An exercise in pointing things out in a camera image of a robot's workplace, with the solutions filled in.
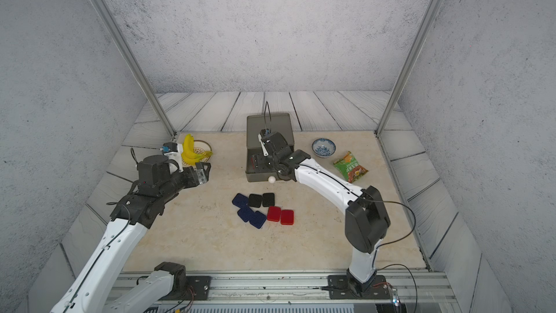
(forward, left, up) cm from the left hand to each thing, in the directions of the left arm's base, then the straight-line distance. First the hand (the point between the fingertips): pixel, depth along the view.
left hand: (203, 166), depth 73 cm
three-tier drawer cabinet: (+27, -26, -5) cm, 38 cm away
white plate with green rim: (+32, +16, -26) cm, 44 cm away
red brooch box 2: (-7, -28, -27) cm, 39 cm away
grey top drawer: (0, -19, -1) cm, 19 cm away
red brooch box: (-5, -23, -28) cm, 36 cm away
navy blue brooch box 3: (-7, -16, -28) cm, 33 cm away
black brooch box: (+1, -15, -26) cm, 30 cm away
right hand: (+7, -19, -6) cm, 21 cm away
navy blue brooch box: (0, -9, -26) cm, 27 cm away
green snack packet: (+13, -57, -21) cm, 62 cm away
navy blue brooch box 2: (-4, -11, -29) cm, 31 cm away
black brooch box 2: (+1, -20, -26) cm, 33 cm away
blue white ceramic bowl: (+29, -48, -24) cm, 61 cm away
